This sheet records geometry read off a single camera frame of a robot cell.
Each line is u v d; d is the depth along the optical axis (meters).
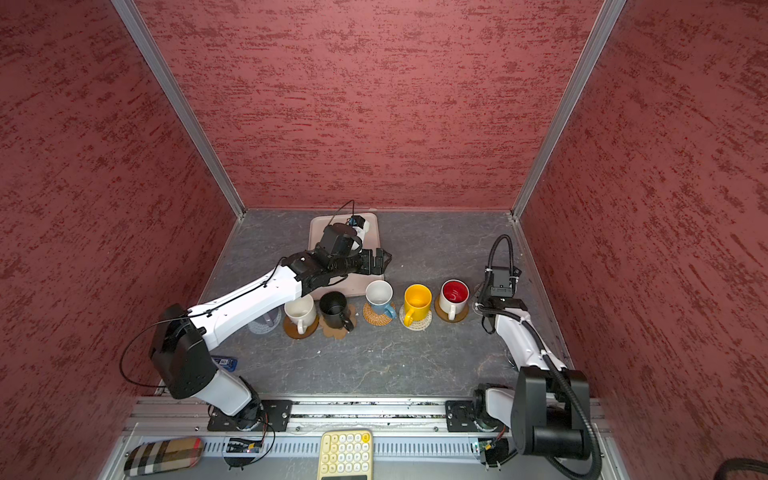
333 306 0.89
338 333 0.87
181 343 0.42
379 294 0.90
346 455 0.67
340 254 0.62
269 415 0.74
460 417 0.74
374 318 0.92
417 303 0.93
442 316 0.92
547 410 0.41
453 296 0.92
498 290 0.68
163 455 0.67
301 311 0.90
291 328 0.85
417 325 0.90
